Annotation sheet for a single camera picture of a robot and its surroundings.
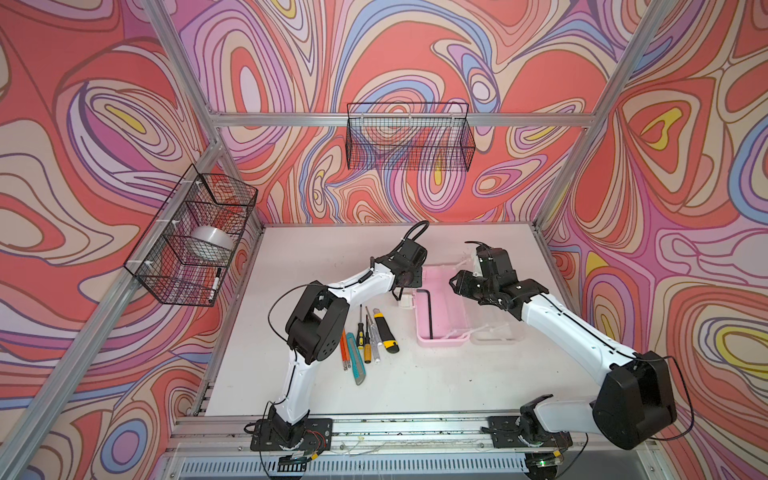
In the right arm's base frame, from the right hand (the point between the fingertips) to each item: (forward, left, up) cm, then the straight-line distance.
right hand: (457, 288), depth 85 cm
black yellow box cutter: (-9, +20, -12) cm, 26 cm away
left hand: (+10, +10, -6) cm, 15 cm away
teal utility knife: (-16, +29, -13) cm, 36 cm away
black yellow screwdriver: (-6, +29, -13) cm, 32 cm away
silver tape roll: (+5, +62, +19) cm, 65 cm away
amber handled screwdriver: (-13, +27, -13) cm, 32 cm away
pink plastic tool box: (-6, +4, -6) cm, 10 cm away
